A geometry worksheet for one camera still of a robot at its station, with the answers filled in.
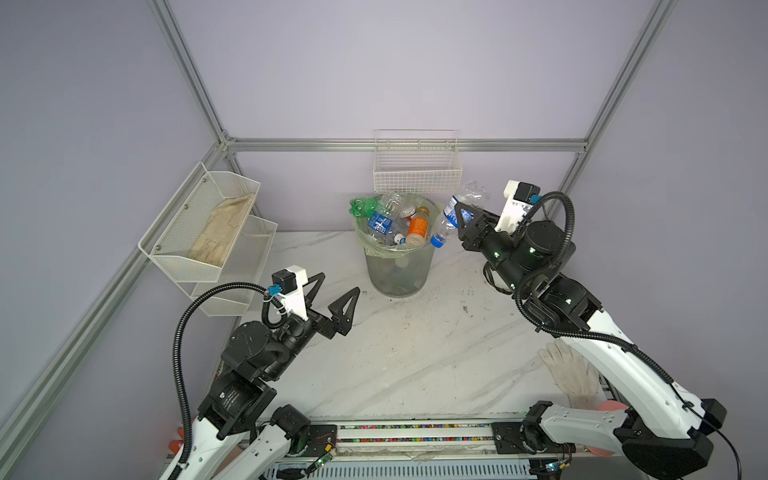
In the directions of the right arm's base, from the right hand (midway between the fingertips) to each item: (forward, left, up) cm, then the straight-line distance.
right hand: (457, 204), depth 57 cm
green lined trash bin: (+10, +11, -33) cm, 36 cm away
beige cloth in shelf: (+12, +60, -18) cm, 64 cm away
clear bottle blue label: (+14, +15, -21) cm, 29 cm away
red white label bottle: (+27, +9, -25) cm, 38 cm away
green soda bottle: (+23, +23, -20) cm, 38 cm away
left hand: (-12, +23, -10) cm, 28 cm away
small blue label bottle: (+19, +14, -15) cm, 28 cm away
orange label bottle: (+16, +6, -21) cm, 27 cm away
